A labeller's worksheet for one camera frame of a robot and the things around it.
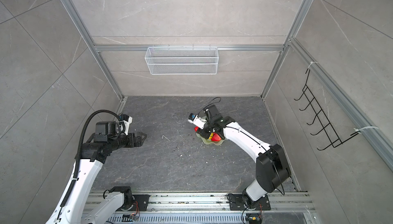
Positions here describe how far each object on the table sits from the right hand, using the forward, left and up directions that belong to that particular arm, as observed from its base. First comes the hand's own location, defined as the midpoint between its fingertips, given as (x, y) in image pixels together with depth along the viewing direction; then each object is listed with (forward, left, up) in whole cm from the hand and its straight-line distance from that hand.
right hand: (200, 126), depth 86 cm
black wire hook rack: (-16, -53, +17) cm, 57 cm away
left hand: (-8, +32, +8) cm, 34 cm away
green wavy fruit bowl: (-5, -5, -11) cm, 13 cm away
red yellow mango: (-2, -9, -10) cm, 14 cm away
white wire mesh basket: (+42, +11, +16) cm, 46 cm away
